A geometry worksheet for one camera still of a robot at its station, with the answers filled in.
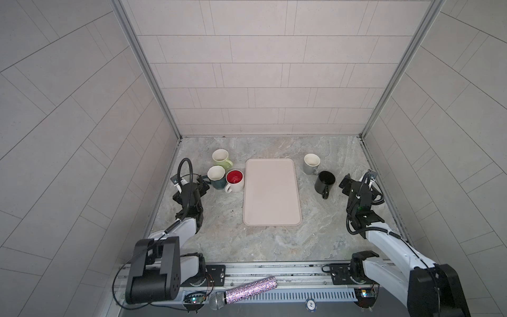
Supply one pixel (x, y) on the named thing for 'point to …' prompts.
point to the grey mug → (311, 164)
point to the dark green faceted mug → (216, 176)
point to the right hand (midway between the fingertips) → (355, 176)
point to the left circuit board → (195, 299)
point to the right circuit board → (366, 297)
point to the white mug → (234, 179)
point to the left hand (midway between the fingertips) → (195, 178)
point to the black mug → (324, 182)
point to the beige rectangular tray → (271, 197)
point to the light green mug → (220, 157)
